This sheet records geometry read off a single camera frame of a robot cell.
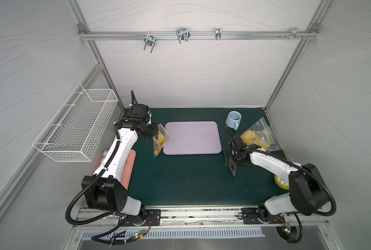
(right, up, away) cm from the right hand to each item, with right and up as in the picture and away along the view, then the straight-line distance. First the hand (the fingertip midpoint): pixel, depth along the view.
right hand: (233, 159), depth 90 cm
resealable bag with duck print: (-44, +11, +4) cm, 45 cm away
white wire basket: (-77, +18, -21) cm, 82 cm away
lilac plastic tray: (-23, +12, +6) cm, 27 cm away
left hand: (-44, +17, -9) cm, 48 cm away
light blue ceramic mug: (+5, +24, +19) cm, 32 cm away
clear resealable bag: (+29, +8, +8) cm, 31 cm away
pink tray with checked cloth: (-61, -5, +1) cm, 62 cm away
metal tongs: (-1, -5, -1) cm, 5 cm away
